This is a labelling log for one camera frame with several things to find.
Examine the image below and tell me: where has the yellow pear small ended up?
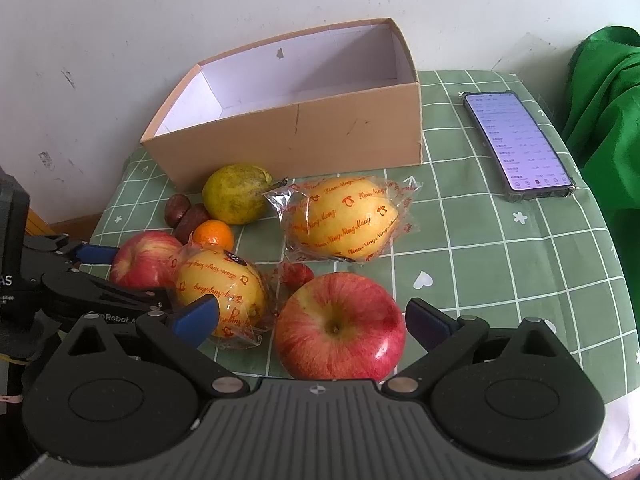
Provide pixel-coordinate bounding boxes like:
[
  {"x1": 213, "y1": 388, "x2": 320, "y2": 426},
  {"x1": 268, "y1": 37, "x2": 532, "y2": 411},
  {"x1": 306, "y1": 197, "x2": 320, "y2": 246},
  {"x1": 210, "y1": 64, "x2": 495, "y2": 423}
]
[{"x1": 172, "y1": 244, "x2": 277, "y2": 349}]

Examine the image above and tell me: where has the smartphone with lit screen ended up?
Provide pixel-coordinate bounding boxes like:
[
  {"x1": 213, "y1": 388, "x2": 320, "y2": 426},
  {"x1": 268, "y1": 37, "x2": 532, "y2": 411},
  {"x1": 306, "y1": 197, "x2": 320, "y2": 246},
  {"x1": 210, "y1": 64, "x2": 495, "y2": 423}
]
[{"x1": 462, "y1": 90, "x2": 575, "y2": 202}]

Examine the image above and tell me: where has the dark red jujube date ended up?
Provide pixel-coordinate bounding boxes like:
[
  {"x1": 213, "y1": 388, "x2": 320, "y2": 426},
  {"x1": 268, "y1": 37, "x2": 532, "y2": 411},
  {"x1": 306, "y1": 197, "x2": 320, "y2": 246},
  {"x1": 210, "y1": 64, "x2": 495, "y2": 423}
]
[{"x1": 174, "y1": 204, "x2": 210, "y2": 245}]

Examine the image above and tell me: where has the large red apple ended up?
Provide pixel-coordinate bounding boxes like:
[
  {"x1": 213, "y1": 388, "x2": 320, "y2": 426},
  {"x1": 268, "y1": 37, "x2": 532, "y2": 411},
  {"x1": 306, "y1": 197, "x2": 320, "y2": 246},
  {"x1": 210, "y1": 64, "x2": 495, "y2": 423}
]
[{"x1": 273, "y1": 272, "x2": 406, "y2": 382}]

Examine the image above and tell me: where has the yellow pear large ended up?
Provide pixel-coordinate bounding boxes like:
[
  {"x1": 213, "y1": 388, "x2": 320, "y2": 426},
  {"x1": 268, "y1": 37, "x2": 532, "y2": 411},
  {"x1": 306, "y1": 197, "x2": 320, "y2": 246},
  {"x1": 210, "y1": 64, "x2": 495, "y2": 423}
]
[{"x1": 264, "y1": 174, "x2": 422, "y2": 263}]

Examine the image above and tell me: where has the green fabric cloth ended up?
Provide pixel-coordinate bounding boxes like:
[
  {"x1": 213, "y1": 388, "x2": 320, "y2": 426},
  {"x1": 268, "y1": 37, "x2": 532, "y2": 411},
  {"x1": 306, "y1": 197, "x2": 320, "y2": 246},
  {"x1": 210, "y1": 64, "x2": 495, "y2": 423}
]
[{"x1": 561, "y1": 25, "x2": 640, "y2": 271}]

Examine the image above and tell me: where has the wooden furniture edge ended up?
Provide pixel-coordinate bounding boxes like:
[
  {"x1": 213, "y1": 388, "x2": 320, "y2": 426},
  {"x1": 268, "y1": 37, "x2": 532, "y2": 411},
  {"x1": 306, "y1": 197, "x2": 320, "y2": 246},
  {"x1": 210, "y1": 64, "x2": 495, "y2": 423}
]
[{"x1": 25, "y1": 209, "x2": 54, "y2": 236}]

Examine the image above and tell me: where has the small red cherry fruit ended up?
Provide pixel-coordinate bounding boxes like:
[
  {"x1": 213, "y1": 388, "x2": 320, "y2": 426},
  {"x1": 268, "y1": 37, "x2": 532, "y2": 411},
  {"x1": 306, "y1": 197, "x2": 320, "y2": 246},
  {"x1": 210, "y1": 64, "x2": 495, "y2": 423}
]
[{"x1": 280, "y1": 262, "x2": 314, "y2": 292}]

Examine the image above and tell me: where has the small orange mandarin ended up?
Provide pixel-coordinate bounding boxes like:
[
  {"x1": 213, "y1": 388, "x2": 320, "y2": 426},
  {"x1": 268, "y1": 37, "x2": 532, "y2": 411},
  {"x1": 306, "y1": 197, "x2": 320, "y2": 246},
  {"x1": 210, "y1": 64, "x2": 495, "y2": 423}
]
[{"x1": 191, "y1": 220, "x2": 234, "y2": 252}]

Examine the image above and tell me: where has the green checkered tablecloth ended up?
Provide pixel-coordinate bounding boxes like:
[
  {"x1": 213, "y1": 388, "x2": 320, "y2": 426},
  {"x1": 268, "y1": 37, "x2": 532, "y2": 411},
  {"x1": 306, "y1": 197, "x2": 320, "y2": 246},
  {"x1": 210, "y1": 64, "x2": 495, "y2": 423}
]
[{"x1": 88, "y1": 69, "x2": 637, "y2": 404}]

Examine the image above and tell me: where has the brown cardboard box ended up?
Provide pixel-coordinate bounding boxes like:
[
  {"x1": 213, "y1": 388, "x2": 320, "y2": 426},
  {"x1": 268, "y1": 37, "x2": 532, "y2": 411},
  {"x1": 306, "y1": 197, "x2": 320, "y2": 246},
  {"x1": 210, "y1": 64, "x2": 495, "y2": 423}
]
[{"x1": 140, "y1": 18, "x2": 423, "y2": 192}]

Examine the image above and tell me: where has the green yellow pear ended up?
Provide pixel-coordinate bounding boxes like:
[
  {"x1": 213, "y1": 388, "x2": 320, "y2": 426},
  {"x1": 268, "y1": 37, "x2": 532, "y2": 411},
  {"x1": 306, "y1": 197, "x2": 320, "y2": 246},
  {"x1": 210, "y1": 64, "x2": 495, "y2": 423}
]
[{"x1": 201, "y1": 164, "x2": 273, "y2": 226}]

